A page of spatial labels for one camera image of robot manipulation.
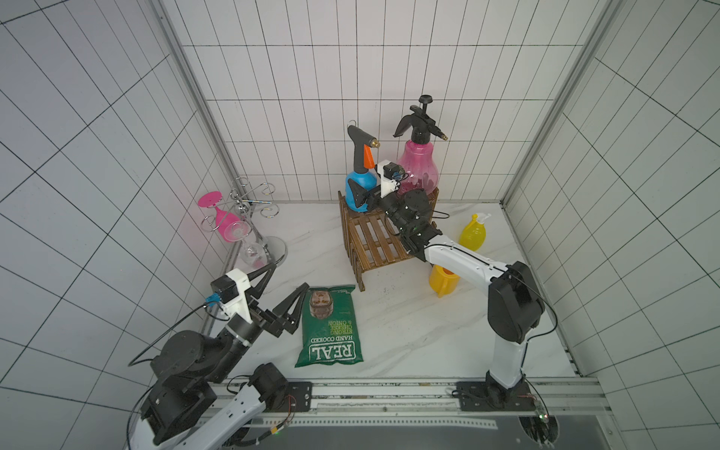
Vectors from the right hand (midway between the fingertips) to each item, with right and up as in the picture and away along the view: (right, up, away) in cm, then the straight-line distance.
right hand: (350, 176), depth 74 cm
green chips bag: (-6, -44, +7) cm, 45 cm away
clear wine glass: (-31, -23, +11) cm, 40 cm away
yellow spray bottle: (+43, -17, +24) cm, 52 cm away
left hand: (-11, -24, -19) cm, 33 cm away
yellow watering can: (+28, -31, +11) cm, 43 cm away
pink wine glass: (-33, -14, +2) cm, 36 cm away
